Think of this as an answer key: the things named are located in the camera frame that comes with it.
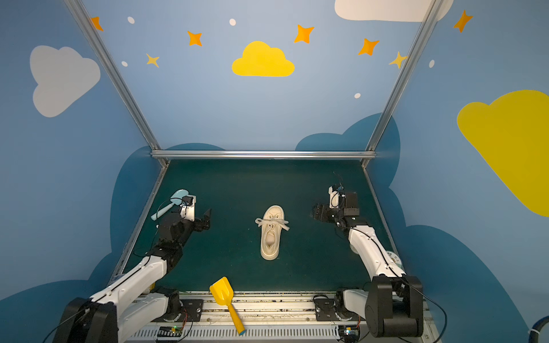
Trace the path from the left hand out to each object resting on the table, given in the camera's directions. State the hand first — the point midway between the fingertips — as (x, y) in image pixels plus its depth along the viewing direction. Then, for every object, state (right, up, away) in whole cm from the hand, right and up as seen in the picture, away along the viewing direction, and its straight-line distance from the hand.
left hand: (197, 207), depth 85 cm
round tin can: (+66, -11, -27) cm, 72 cm away
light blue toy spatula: (-18, +1, +20) cm, 27 cm away
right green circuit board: (+58, -43, -12) cm, 73 cm away
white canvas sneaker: (+31, -8, +3) cm, 32 cm away
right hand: (+53, 0, +2) cm, 53 cm away
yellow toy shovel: (+12, -31, -7) cm, 34 cm away
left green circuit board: (-5, -42, -12) cm, 44 cm away
